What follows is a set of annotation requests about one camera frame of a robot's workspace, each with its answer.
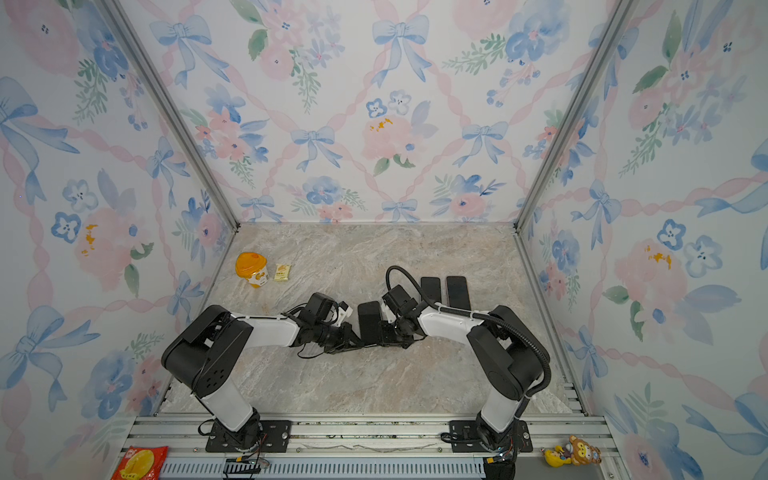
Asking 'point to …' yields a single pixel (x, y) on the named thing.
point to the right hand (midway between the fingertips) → (379, 339)
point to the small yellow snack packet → (282, 272)
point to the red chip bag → (141, 463)
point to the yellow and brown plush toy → (576, 451)
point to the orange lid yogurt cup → (252, 266)
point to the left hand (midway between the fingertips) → (364, 345)
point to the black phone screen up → (458, 292)
